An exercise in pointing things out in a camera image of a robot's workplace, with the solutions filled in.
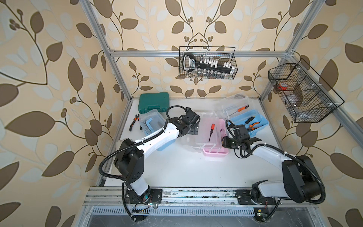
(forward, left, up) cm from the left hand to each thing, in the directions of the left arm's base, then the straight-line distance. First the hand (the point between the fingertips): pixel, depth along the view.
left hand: (188, 126), depth 85 cm
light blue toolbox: (+19, -39, -7) cm, 43 cm away
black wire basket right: (+6, -62, +20) cm, 65 cm away
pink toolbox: (-11, -7, -1) cm, 13 cm away
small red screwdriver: (0, -15, -1) cm, 15 cm away
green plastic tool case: (+33, +34, -14) cm, 49 cm away
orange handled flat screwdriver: (+19, -38, -6) cm, 43 cm away
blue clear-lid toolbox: (+6, +24, -4) cm, 25 cm away
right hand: (-5, -22, -11) cm, 25 cm away
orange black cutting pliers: (+14, +41, -15) cm, 45 cm away
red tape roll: (+16, -55, +19) cm, 60 cm away
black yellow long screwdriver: (+15, -46, -13) cm, 51 cm away
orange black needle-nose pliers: (+8, -45, -13) cm, 48 cm away
